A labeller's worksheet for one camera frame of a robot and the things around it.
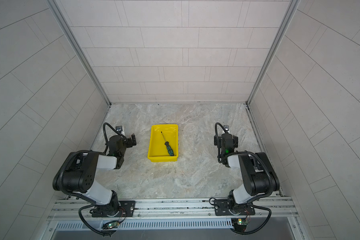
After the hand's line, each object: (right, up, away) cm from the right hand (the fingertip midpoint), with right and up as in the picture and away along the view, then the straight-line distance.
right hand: (225, 134), depth 95 cm
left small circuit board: (-57, -36, -30) cm, 74 cm away
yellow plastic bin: (-42, -10, -6) cm, 43 cm away
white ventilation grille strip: (-64, -39, -26) cm, 79 cm away
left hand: (-61, +2, -1) cm, 61 cm away
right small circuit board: (0, -38, -26) cm, 46 cm away
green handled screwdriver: (-35, -8, -6) cm, 37 cm away
